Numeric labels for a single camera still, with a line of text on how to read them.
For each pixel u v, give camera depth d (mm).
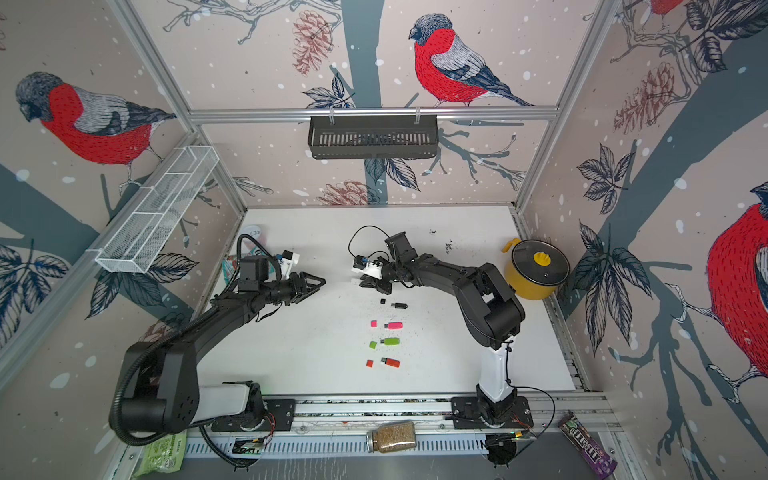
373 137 1063
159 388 418
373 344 856
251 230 1070
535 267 943
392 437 670
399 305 925
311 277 810
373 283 835
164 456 683
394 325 901
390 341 857
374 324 899
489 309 509
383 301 949
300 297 792
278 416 731
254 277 698
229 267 1003
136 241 716
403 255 766
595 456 670
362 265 795
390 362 817
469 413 732
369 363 817
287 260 816
